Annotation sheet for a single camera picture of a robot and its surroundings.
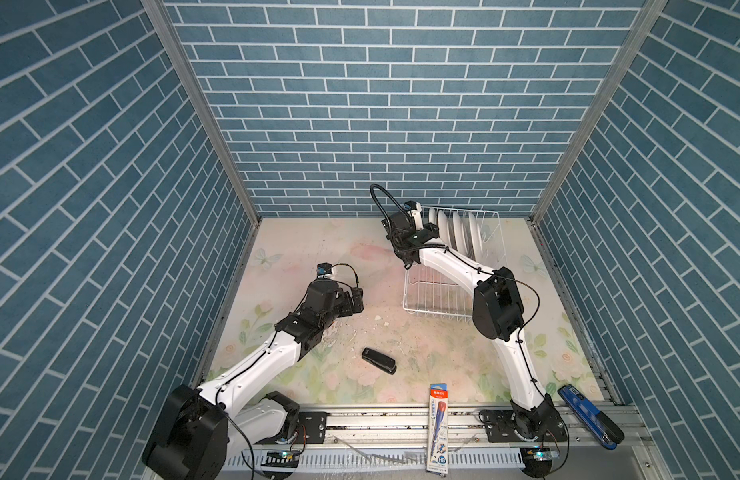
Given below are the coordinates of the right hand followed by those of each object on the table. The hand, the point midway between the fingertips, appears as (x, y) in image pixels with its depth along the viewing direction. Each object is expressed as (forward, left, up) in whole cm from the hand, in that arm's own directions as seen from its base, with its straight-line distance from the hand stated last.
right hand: (430, 227), depth 96 cm
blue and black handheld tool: (-49, -43, -16) cm, 67 cm away
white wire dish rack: (-14, -1, -15) cm, 21 cm away
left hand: (-24, +22, -4) cm, 33 cm away
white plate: (+3, 0, +2) cm, 4 cm away
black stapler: (-39, +13, -14) cm, 43 cm away
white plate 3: (+2, -15, -2) cm, 15 cm away
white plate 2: (+2, -5, -2) cm, 6 cm away
